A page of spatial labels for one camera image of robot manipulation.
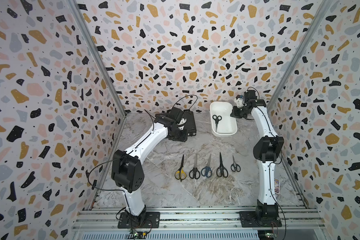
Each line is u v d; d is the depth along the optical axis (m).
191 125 1.11
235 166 0.93
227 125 1.01
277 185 0.84
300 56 0.88
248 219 0.73
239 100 0.94
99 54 0.86
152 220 0.74
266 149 0.63
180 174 0.88
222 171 0.91
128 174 0.46
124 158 0.49
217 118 1.03
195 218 0.76
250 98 0.82
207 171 0.91
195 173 0.90
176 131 0.72
